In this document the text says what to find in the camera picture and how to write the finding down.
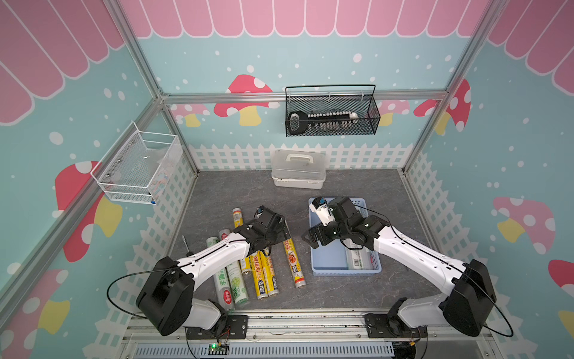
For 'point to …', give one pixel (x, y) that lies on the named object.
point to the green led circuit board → (214, 349)
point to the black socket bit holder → (300, 121)
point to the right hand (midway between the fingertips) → (312, 231)
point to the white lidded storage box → (298, 169)
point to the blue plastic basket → (331, 259)
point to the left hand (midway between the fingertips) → (281, 237)
